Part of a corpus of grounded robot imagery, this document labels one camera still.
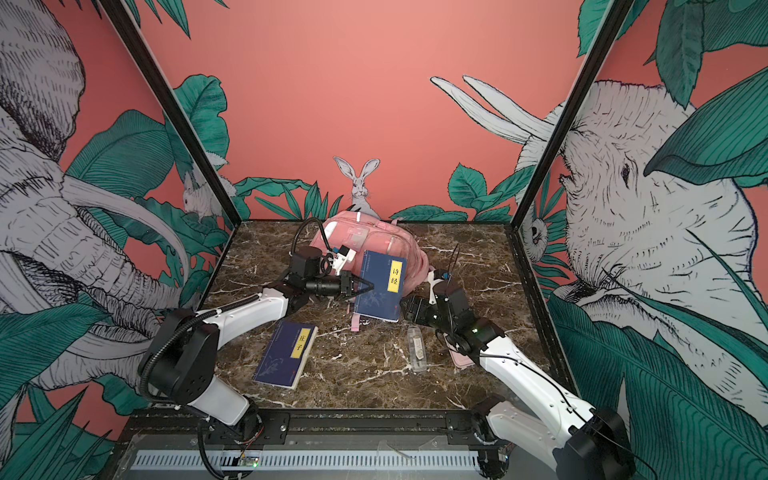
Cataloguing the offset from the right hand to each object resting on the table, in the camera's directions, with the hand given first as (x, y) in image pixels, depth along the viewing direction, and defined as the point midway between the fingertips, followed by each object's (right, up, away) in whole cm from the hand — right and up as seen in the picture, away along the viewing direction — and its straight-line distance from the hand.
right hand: (406, 302), depth 78 cm
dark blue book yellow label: (-5, +7, +5) cm, 10 cm away
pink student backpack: (-21, +19, +33) cm, 43 cm away
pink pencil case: (+15, -17, +5) cm, 24 cm away
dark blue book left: (-35, -17, +8) cm, 40 cm away
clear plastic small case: (+3, -17, +7) cm, 19 cm away
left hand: (-9, +4, 0) cm, 10 cm away
